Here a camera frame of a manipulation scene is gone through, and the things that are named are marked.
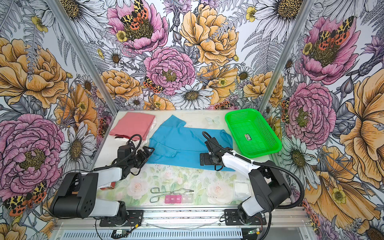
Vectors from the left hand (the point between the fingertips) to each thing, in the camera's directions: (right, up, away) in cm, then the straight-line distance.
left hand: (151, 156), depth 93 cm
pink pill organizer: (+18, -19, -14) cm, 30 cm away
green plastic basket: (+65, +12, +15) cm, 68 cm away
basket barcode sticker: (+63, +11, +13) cm, 65 cm away
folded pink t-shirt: (-18, +20, +16) cm, 31 cm away
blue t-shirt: (+14, +5, +10) cm, 18 cm away
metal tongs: (+5, -16, -9) cm, 19 cm away
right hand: (+35, -3, -3) cm, 35 cm away
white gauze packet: (+52, -16, -9) cm, 56 cm away
